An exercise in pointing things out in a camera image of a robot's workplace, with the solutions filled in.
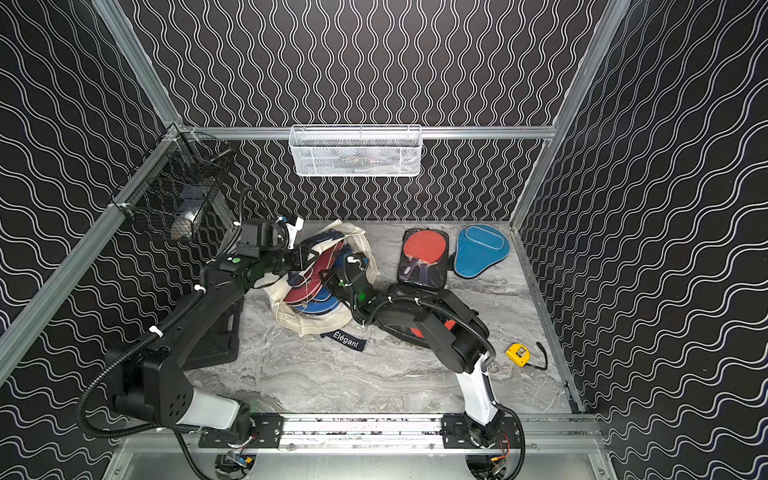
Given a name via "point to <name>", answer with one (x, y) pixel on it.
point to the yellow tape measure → (520, 354)
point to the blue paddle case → (323, 303)
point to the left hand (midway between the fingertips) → (316, 248)
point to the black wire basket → (170, 191)
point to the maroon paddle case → (309, 283)
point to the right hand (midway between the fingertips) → (316, 272)
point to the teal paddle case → (477, 248)
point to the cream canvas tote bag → (302, 324)
